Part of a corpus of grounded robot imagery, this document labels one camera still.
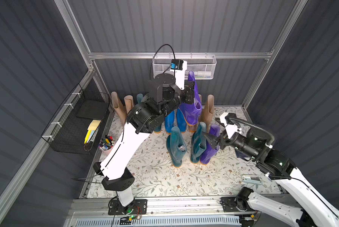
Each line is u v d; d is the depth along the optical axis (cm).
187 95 46
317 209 37
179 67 42
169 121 93
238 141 49
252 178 80
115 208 72
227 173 85
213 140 50
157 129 101
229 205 72
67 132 69
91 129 73
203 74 89
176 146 73
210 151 69
